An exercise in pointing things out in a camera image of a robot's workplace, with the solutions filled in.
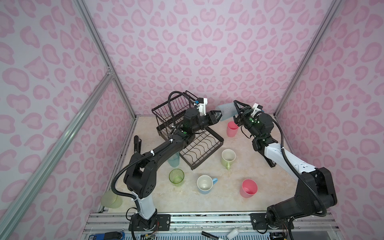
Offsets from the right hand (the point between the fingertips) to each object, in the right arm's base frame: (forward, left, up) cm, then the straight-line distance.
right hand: (233, 103), depth 73 cm
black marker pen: (-51, +11, -36) cm, 63 cm away
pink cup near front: (-29, -11, -37) cm, 48 cm away
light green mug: (-11, -1, -32) cm, 34 cm away
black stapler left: (-3, +58, -34) cm, 68 cm away
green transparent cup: (-23, +30, -35) cm, 52 cm away
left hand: (-2, +4, -3) cm, 6 cm away
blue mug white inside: (-27, +13, -35) cm, 46 cm away
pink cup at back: (+6, -5, -28) cm, 29 cm away
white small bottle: (-50, +1, -34) cm, 61 cm away
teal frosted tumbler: (-16, +31, -30) cm, 46 cm away
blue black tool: (-52, +55, -32) cm, 82 cm away
